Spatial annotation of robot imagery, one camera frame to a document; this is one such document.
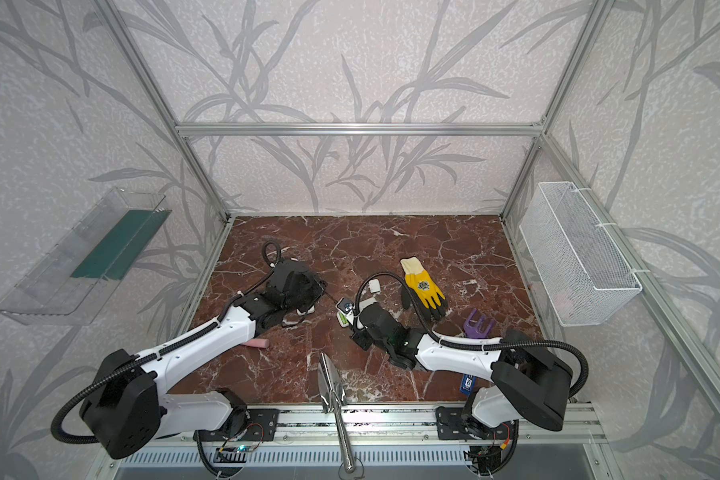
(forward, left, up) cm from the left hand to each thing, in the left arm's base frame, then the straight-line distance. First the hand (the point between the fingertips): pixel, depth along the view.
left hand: (335, 274), depth 83 cm
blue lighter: (-25, -36, -12) cm, 45 cm away
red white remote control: (-14, -4, +6) cm, 16 cm away
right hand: (-7, -5, -6) cm, 11 cm away
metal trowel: (-29, -1, -16) cm, 33 cm away
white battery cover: (+7, -11, -19) cm, 23 cm away
